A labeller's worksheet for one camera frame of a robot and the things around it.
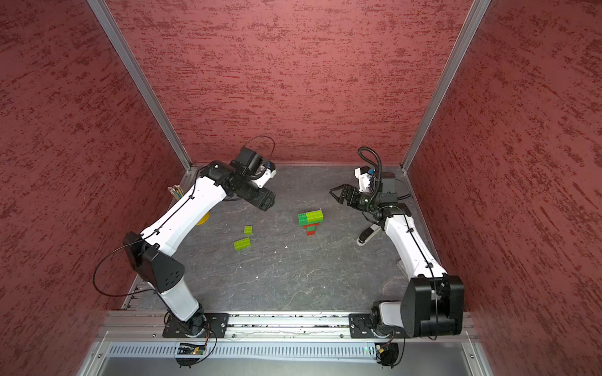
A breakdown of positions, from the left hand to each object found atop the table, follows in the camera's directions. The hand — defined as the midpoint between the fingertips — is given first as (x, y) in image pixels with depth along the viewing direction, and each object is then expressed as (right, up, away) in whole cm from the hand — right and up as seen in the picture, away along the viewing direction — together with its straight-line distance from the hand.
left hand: (261, 201), depth 79 cm
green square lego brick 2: (+17, -12, +13) cm, 25 cm away
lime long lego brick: (-10, -18, +13) cm, 24 cm away
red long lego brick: (+17, -10, +10) cm, 23 cm away
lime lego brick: (+19, -6, +8) cm, 21 cm away
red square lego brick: (+17, -14, +17) cm, 28 cm away
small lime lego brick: (-9, -13, +16) cm, 22 cm away
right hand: (+27, +1, +2) cm, 27 cm away
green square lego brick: (+14, -7, +6) cm, 17 cm away
